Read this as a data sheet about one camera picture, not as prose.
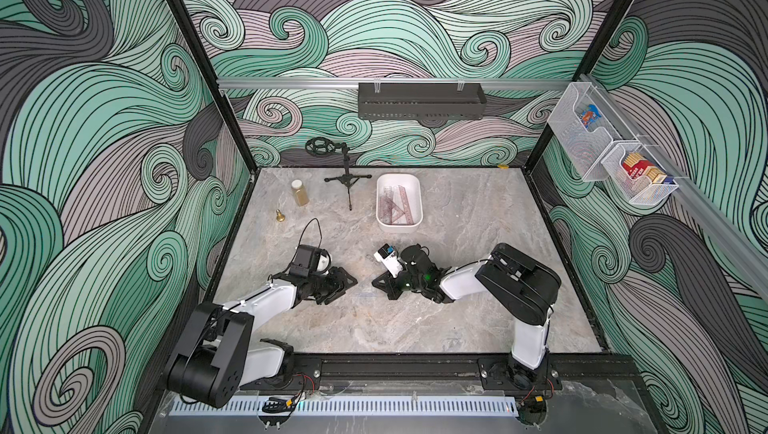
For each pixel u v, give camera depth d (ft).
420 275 2.40
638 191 2.08
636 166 2.17
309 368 2.45
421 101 3.12
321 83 6.39
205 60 2.90
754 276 1.63
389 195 3.63
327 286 2.49
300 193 3.42
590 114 2.74
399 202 3.59
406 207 3.52
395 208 3.51
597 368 2.46
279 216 3.40
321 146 3.12
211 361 1.34
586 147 2.73
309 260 2.34
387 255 2.67
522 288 1.64
